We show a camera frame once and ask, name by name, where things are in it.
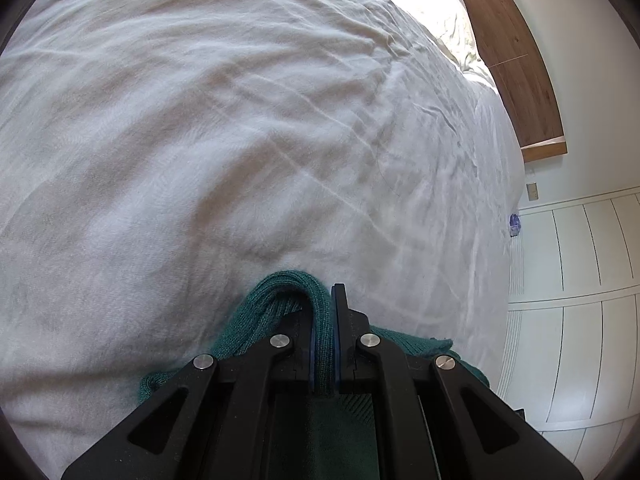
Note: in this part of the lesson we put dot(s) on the green knitted sweater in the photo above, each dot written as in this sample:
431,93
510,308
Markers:
325,350

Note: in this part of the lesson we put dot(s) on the white panelled wardrobe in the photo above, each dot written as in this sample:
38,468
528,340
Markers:
575,335

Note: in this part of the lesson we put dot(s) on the wall switch plate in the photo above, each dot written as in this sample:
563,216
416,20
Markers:
531,191

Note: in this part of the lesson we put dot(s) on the small blue container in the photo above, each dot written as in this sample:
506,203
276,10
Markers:
514,225

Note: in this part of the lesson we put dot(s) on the wooden headboard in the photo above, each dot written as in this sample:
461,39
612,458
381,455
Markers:
520,60

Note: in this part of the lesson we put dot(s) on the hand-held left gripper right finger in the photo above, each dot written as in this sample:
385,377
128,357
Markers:
339,360

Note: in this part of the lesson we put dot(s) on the bed with white sheet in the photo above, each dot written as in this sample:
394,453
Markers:
200,135

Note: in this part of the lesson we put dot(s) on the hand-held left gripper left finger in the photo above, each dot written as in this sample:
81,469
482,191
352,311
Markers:
312,360

